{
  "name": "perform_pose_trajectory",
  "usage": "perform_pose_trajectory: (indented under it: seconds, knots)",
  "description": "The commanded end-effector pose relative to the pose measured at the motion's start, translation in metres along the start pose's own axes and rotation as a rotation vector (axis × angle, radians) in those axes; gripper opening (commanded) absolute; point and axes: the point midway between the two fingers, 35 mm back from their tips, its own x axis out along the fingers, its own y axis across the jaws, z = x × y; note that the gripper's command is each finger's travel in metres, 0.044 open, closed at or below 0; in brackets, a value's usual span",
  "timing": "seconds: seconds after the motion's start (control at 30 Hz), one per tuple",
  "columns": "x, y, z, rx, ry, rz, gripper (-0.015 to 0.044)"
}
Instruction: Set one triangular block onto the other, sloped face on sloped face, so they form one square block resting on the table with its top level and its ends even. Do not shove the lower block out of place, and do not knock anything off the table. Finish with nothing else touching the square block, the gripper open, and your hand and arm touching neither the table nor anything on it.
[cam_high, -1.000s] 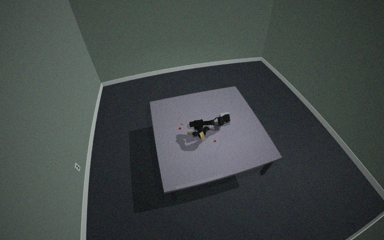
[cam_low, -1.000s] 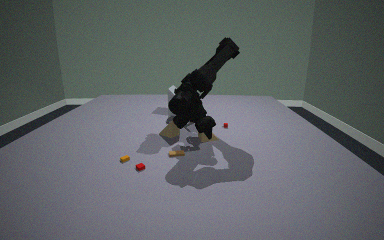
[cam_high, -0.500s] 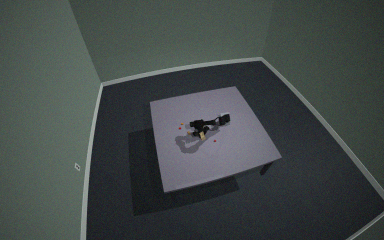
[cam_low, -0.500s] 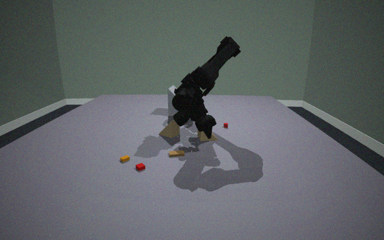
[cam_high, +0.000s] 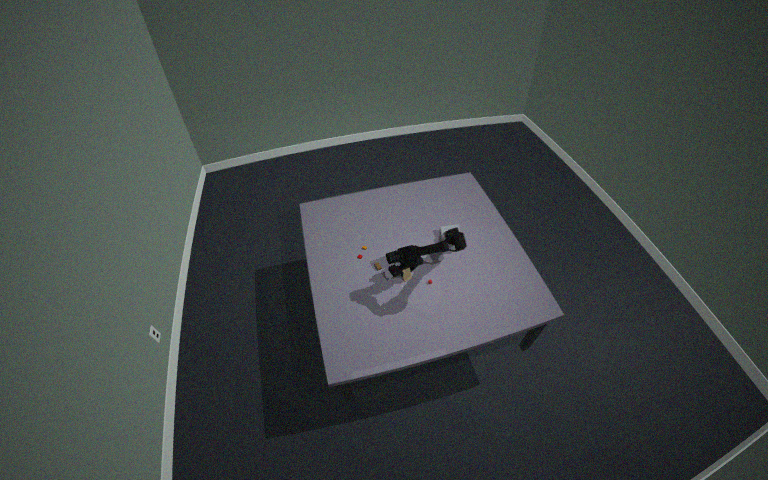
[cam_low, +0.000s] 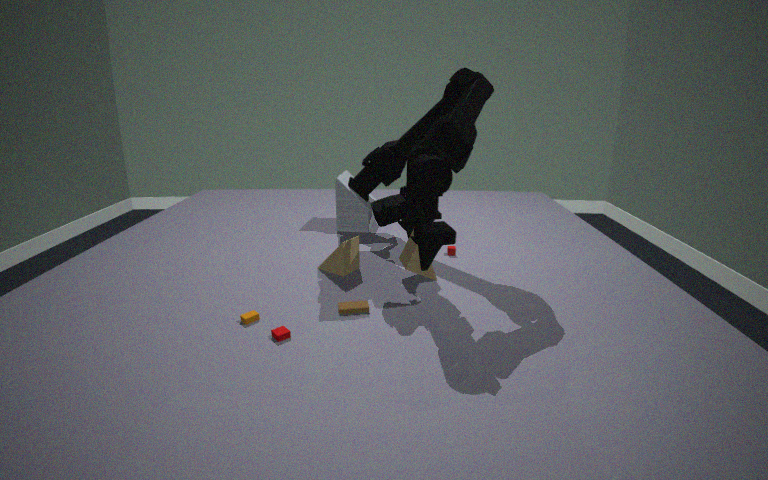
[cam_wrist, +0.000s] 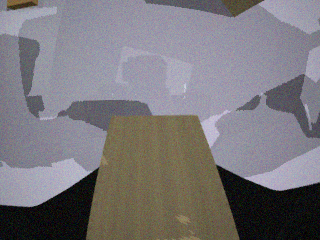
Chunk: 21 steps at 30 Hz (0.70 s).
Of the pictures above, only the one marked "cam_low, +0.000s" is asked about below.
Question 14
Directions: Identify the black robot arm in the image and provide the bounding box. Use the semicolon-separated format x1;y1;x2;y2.
348;68;494;227

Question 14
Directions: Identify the yellow block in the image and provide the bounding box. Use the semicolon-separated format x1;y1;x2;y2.
240;310;259;325

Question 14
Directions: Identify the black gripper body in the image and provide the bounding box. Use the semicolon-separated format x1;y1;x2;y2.
402;183;457;247

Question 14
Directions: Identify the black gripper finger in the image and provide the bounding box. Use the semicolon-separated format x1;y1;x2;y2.
411;236;443;271
398;221;416;239

